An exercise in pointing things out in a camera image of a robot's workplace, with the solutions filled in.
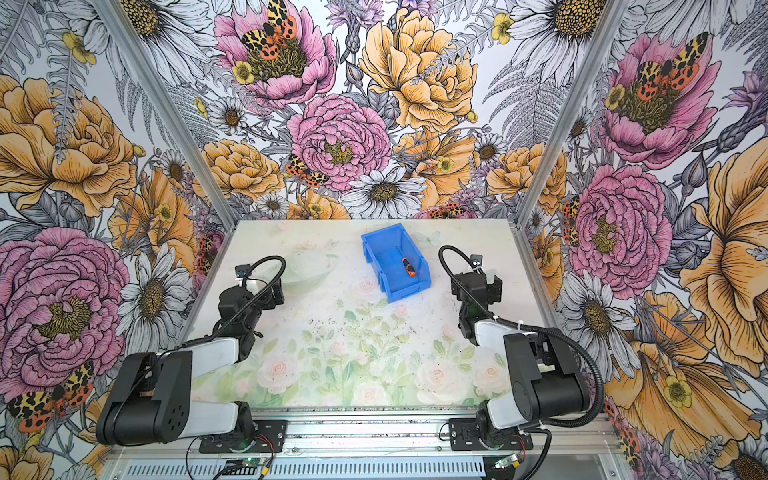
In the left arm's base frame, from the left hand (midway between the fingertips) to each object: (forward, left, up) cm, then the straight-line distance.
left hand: (265, 287), depth 92 cm
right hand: (+1, -65, +1) cm, 65 cm away
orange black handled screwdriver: (+12, -44, -7) cm, 46 cm away
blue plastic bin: (+14, -40, -9) cm, 44 cm away
